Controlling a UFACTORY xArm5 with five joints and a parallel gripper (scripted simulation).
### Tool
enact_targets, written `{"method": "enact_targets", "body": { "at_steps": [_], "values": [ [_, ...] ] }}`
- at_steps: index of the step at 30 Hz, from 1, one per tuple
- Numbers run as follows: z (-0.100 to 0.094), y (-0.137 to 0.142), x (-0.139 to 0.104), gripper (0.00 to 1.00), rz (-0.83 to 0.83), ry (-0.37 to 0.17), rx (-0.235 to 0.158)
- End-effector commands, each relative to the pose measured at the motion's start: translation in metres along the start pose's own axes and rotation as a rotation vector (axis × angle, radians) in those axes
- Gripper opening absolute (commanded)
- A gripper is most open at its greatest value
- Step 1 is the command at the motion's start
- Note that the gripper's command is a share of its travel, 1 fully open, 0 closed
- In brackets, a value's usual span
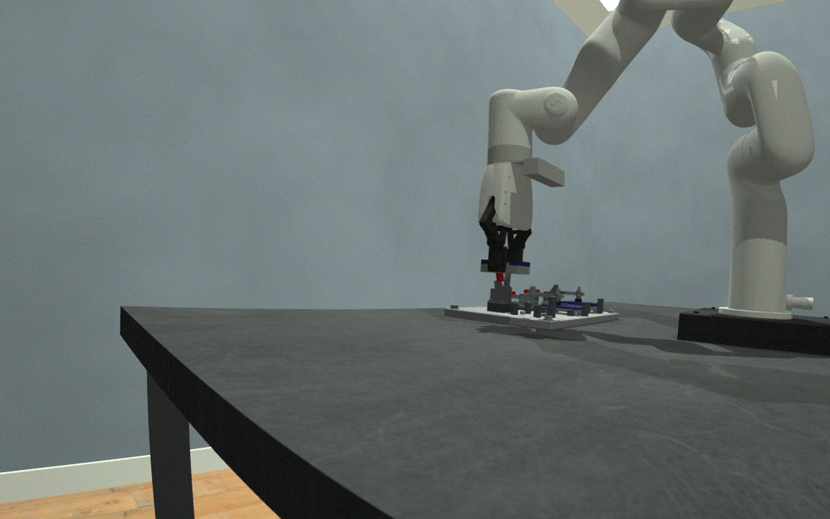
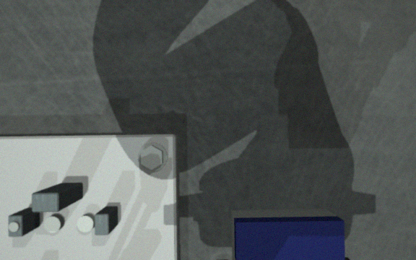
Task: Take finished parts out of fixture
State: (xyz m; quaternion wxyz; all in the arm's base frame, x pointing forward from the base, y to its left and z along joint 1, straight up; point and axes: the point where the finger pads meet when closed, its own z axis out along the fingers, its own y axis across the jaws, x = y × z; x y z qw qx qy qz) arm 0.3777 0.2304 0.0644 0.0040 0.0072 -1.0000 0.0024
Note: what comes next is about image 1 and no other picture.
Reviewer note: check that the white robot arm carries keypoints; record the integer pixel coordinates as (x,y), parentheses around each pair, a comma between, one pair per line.
(765,91)

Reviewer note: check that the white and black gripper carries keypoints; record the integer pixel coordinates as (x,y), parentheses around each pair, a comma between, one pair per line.
(505,203)

